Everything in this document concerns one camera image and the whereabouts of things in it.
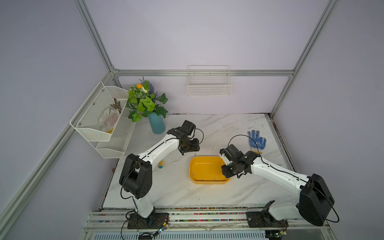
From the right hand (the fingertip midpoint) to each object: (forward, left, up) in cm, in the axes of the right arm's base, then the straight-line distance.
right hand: (226, 173), depth 83 cm
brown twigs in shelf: (+30, +61, +27) cm, 72 cm away
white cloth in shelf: (+22, +64, +25) cm, 72 cm away
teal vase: (+35, +43, +6) cm, 56 cm away
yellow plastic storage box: (+6, +11, -7) cm, 14 cm away
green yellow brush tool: (+8, +39, -3) cm, 40 cm away
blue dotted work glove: (+23, -25, -5) cm, 35 cm away
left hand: (+14, +16, +6) cm, 22 cm away
